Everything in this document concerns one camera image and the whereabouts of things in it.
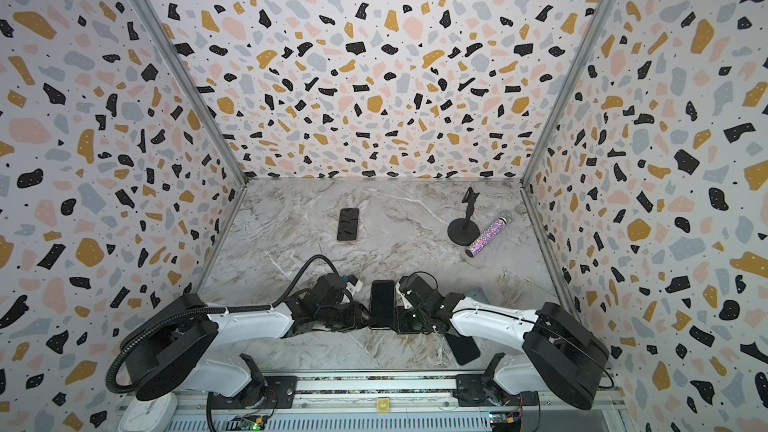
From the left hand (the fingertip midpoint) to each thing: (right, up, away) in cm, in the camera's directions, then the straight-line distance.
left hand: (375, 320), depth 81 cm
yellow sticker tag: (+3, -17, -10) cm, 20 cm away
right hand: (+3, -1, 0) cm, 3 cm away
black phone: (+24, -8, 0) cm, 25 cm away
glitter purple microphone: (+37, +21, +21) cm, 47 cm away
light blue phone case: (+30, +5, +10) cm, 32 cm away
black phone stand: (+29, +22, +23) cm, 43 cm away
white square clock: (-50, -17, -13) cm, 54 cm away
